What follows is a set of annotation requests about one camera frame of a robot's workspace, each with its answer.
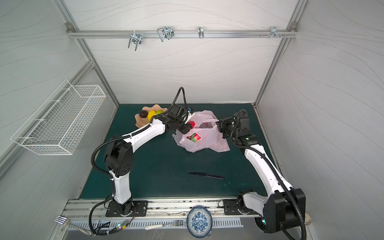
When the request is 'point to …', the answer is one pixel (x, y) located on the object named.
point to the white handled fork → (175, 223)
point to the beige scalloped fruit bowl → (140, 121)
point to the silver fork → (66, 221)
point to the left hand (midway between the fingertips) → (191, 124)
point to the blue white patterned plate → (199, 222)
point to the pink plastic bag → (206, 134)
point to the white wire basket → (58, 123)
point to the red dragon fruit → (194, 137)
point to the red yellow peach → (192, 123)
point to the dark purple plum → (143, 114)
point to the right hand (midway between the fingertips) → (217, 116)
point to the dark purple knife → (213, 176)
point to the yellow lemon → (151, 114)
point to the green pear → (159, 112)
